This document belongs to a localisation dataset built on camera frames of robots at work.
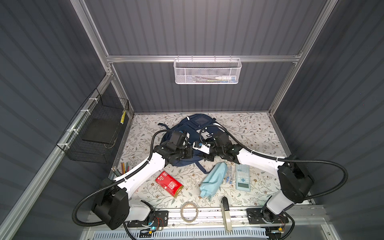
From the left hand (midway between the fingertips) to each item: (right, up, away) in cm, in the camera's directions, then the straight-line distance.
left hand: (195, 154), depth 80 cm
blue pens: (+21, -13, +7) cm, 25 cm away
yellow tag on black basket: (-41, +20, +3) cm, 46 cm away
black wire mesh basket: (-49, +10, -12) cm, 51 cm away
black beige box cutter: (+14, -24, -7) cm, 29 cm away
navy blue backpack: (-5, +12, -3) cm, 13 cm away
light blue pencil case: (+10, -15, +1) cm, 18 cm away
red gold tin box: (-15, -18, +4) cm, 24 cm away
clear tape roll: (+1, -29, -5) cm, 29 cm away
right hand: (+3, +2, +4) cm, 5 cm away
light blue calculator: (+27, -14, +5) cm, 31 cm away
